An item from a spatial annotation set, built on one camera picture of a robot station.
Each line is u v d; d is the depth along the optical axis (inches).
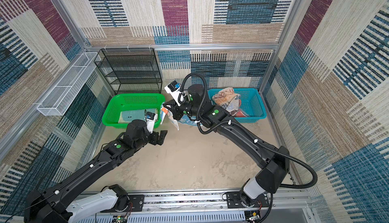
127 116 40.5
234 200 28.7
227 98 40.0
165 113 26.4
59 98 28.2
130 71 43.4
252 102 42.9
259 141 17.1
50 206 15.2
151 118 26.2
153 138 27.0
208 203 29.1
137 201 29.3
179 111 23.4
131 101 47.8
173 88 22.0
